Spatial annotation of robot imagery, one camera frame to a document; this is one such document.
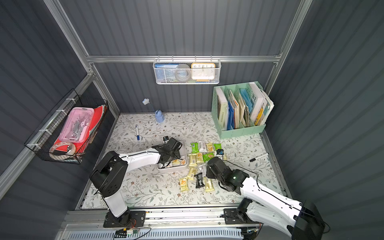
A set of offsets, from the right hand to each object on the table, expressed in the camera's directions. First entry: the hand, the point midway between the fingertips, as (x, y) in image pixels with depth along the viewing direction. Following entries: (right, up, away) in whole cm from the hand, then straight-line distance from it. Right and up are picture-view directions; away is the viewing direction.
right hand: (212, 166), depth 81 cm
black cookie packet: (-7, -9, +2) cm, 12 cm away
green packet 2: (-2, +3, +13) cm, 14 cm away
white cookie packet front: (-21, 0, +11) cm, 23 cm away
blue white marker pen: (-51, +15, +25) cm, 58 cm away
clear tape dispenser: (-70, +12, -14) cm, 72 cm away
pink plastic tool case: (-68, +21, -9) cm, 71 cm away
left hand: (-23, +5, +13) cm, 27 cm away
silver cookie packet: (-5, -3, +8) cm, 10 cm away
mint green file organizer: (+21, +47, +19) cm, 55 cm away
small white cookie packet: (-5, +8, +18) cm, 21 cm away
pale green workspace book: (+8, +33, +13) cm, 36 cm away
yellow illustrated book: (+35, +27, +22) cm, 49 cm away
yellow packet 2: (-11, +2, +13) cm, 17 cm away
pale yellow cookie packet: (-16, -11, +3) cm, 20 cm away
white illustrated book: (+33, +37, +16) cm, 52 cm away
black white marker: (+31, +2, +14) cm, 34 cm away
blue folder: (+13, +27, +15) cm, 34 cm away
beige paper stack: (+20, +32, +15) cm, 41 cm away
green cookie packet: (+6, +9, +18) cm, 21 cm away
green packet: (-10, +8, +18) cm, 22 cm away
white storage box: (-25, +1, -2) cm, 25 cm away
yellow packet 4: (-12, -6, +8) cm, 15 cm away
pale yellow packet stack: (0, +8, +18) cm, 20 cm away
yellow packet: (-2, -11, +2) cm, 12 cm away
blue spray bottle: (-37, +30, +30) cm, 56 cm away
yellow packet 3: (-7, +2, +13) cm, 15 cm away
